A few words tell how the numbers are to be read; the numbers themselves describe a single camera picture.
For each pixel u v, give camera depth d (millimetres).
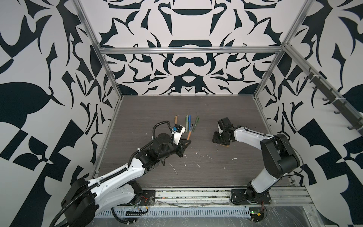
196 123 1023
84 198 392
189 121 1042
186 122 1023
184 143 672
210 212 776
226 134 709
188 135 715
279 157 470
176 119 1046
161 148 582
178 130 645
